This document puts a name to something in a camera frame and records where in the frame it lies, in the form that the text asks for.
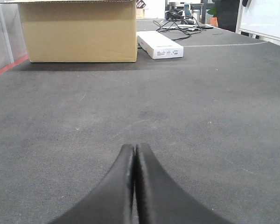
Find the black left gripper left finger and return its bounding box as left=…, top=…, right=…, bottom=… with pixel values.
left=49, top=144, right=136, bottom=224

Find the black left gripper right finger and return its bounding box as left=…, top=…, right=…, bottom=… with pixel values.
left=135, top=142, right=233, bottom=224

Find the long white carton box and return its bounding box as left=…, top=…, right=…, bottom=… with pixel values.
left=137, top=30, right=184, bottom=60

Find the large brown cardboard box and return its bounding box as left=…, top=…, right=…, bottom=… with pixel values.
left=0, top=0, right=139, bottom=63

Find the flat white device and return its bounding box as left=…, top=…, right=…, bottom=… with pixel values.
left=175, top=23, right=198, bottom=31

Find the black bag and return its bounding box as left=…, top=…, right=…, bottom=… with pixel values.
left=165, top=9, right=185, bottom=21

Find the plant in orange pot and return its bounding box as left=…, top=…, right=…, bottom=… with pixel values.
left=206, top=0, right=219, bottom=28

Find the tall black cabinet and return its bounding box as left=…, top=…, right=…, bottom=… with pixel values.
left=217, top=0, right=240, bottom=32

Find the white board panel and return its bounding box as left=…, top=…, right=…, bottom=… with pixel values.
left=235, top=0, right=280, bottom=49

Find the tangle of black cables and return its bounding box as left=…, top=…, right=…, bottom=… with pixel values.
left=153, top=16, right=203, bottom=41

